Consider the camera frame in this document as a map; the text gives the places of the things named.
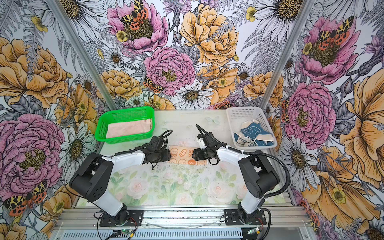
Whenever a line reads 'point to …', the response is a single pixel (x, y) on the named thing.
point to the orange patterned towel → (183, 155)
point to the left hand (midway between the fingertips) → (166, 160)
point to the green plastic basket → (108, 116)
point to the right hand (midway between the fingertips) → (197, 159)
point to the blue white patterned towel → (252, 134)
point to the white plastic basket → (236, 115)
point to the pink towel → (128, 127)
